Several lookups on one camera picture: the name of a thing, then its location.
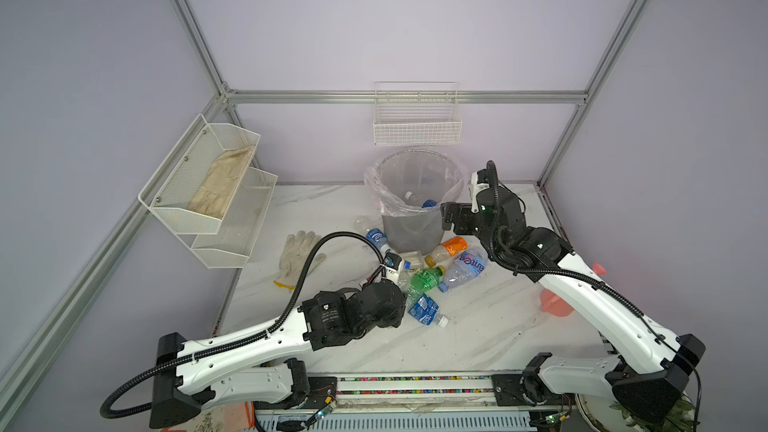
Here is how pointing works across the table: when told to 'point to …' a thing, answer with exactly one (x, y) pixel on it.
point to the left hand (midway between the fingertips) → (398, 295)
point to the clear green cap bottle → (412, 260)
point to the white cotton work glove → (295, 253)
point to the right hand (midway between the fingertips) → (454, 204)
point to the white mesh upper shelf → (193, 189)
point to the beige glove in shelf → (214, 191)
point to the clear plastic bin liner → (414, 180)
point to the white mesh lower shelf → (241, 224)
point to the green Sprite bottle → (423, 281)
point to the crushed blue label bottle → (426, 311)
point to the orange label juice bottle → (450, 247)
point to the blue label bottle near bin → (380, 239)
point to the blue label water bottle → (430, 203)
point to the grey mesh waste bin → (414, 232)
